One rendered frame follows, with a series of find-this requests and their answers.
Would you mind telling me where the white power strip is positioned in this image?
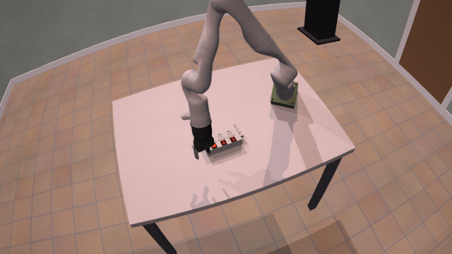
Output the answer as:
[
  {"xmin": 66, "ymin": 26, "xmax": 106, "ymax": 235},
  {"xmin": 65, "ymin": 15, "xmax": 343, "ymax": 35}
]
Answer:
[{"xmin": 206, "ymin": 123, "xmax": 244, "ymax": 157}]

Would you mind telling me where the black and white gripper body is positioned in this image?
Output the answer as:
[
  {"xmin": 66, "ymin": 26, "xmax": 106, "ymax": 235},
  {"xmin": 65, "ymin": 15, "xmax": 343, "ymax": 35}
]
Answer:
[{"xmin": 182, "ymin": 111, "xmax": 215, "ymax": 152}]

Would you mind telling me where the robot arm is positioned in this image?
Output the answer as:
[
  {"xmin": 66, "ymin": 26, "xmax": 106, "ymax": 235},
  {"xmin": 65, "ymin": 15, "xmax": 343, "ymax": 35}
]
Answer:
[{"xmin": 181, "ymin": 0, "xmax": 297, "ymax": 116}]

